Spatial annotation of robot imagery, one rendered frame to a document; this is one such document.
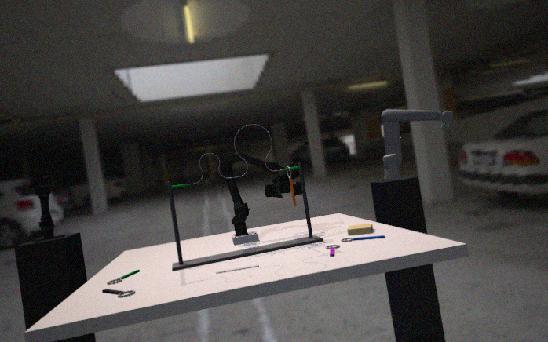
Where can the green handle with small grey ring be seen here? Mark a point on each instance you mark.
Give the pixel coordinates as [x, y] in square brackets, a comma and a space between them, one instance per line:
[121, 278]

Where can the tan rectangular block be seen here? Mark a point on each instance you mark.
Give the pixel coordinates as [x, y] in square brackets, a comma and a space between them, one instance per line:
[360, 229]

